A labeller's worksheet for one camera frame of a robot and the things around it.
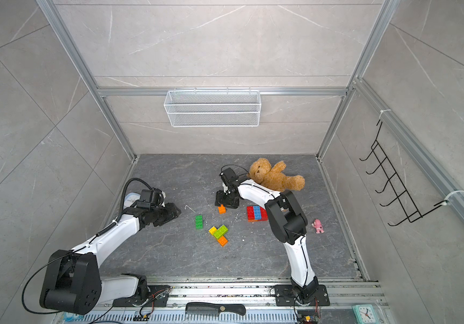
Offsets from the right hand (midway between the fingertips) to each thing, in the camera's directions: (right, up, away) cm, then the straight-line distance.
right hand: (221, 204), depth 95 cm
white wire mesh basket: (-5, +48, +5) cm, 49 cm away
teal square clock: (+52, -34, -27) cm, 68 cm away
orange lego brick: (+1, -14, -10) cm, 17 cm away
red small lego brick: (+20, -4, -3) cm, 21 cm away
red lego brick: (+14, -3, -3) cm, 14 cm away
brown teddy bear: (+20, +16, +5) cm, 26 cm away
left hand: (-18, -1, -7) cm, 20 cm away
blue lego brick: (+17, -3, -3) cm, 18 cm away
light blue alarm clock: (-46, +2, +3) cm, 46 cm away
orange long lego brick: (0, -3, 0) cm, 3 cm away
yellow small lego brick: (-3, -10, -6) cm, 12 cm away
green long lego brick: (-10, -7, -5) cm, 13 cm away
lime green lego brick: (0, -11, -10) cm, 14 cm away
